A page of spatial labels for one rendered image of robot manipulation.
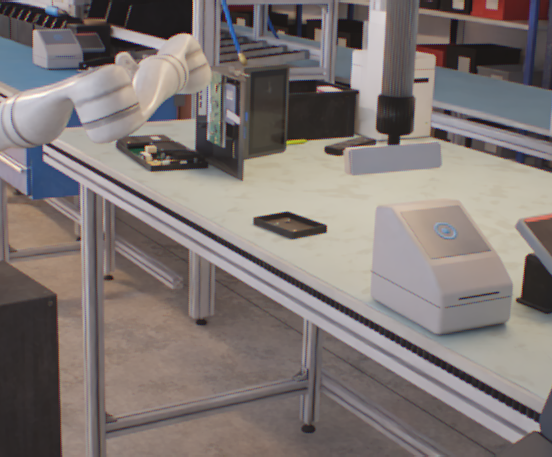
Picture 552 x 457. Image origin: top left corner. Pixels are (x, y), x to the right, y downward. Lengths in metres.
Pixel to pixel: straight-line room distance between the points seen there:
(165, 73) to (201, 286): 2.41
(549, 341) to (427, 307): 0.17
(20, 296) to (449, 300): 0.88
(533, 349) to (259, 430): 2.02
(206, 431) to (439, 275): 2.02
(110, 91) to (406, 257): 0.50
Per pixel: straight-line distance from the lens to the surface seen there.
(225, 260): 1.91
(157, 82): 1.74
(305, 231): 1.84
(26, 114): 1.74
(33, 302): 1.99
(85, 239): 2.80
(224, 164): 2.35
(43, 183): 3.84
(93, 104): 1.60
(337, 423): 3.44
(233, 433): 3.35
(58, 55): 4.31
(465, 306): 1.44
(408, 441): 2.99
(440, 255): 1.45
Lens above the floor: 1.52
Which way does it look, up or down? 17 degrees down
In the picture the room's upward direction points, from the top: 2 degrees clockwise
